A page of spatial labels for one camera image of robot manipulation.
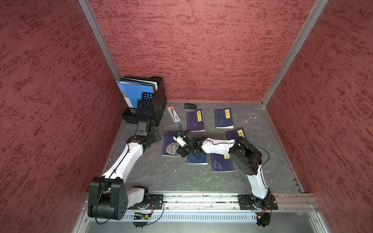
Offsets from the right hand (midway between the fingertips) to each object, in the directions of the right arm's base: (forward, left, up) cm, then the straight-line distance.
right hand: (179, 153), depth 92 cm
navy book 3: (+29, -33, -1) cm, 44 cm away
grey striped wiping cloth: (+1, +4, +6) cm, 8 cm away
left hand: (+5, +14, +11) cm, 19 cm away
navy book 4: (+13, -41, 0) cm, 43 cm away
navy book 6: (-8, -26, 0) cm, 27 cm away
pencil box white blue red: (+33, +6, 0) cm, 34 cm away
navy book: (+10, +8, +1) cm, 13 cm away
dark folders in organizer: (+35, +21, +32) cm, 52 cm away
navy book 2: (+25, -11, +1) cm, 27 cm away
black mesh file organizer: (+21, +16, +23) cm, 35 cm away
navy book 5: (-5, -12, +2) cm, 13 cm away
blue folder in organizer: (+30, +29, +27) cm, 50 cm away
